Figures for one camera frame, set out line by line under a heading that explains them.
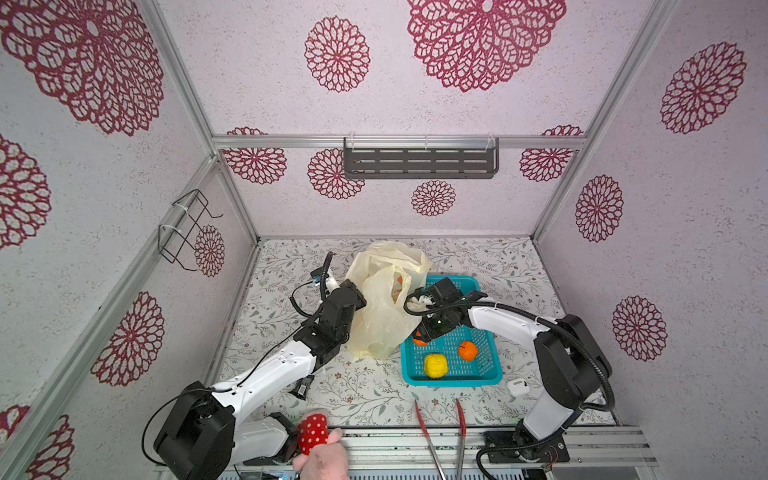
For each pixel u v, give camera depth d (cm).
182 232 75
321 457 66
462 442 75
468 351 86
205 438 40
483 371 83
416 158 93
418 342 85
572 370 47
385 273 77
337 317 59
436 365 82
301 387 80
